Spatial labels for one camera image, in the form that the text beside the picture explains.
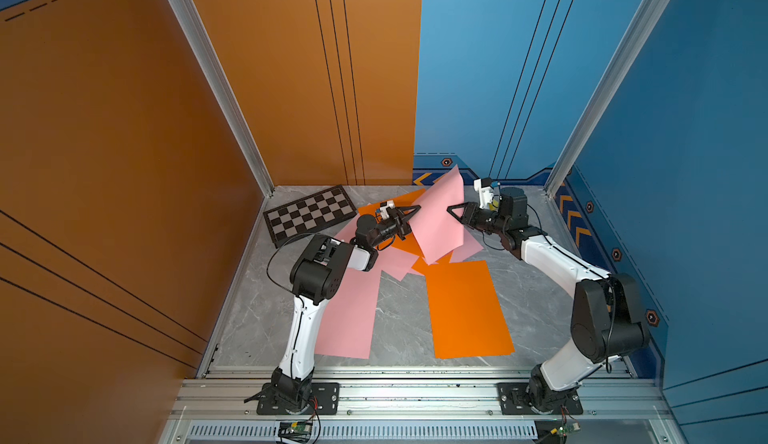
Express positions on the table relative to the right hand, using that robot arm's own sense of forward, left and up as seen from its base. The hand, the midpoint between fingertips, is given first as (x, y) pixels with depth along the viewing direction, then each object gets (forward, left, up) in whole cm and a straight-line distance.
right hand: (450, 209), depth 86 cm
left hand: (+3, +8, -2) cm, 8 cm away
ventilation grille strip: (-51, +22, -21) cm, 59 cm away
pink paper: (-5, +3, -5) cm, 8 cm away
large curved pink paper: (-25, +30, -22) cm, 45 cm away
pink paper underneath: (-6, +16, -20) cm, 26 cm away
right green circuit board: (-50, -24, -22) cm, 60 cm away
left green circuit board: (-50, +40, -23) cm, 68 cm away
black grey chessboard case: (+10, +52, -16) cm, 56 cm away
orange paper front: (-6, +12, -8) cm, 16 cm away
